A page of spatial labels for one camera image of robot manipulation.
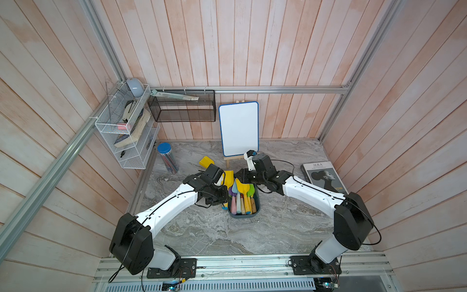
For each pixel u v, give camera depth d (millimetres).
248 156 771
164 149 892
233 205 858
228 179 875
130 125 731
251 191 921
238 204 876
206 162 1088
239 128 963
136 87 830
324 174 986
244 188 929
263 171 648
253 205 882
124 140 795
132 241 424
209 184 625
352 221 439
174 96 905
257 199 900
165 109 1040
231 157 1011
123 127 689
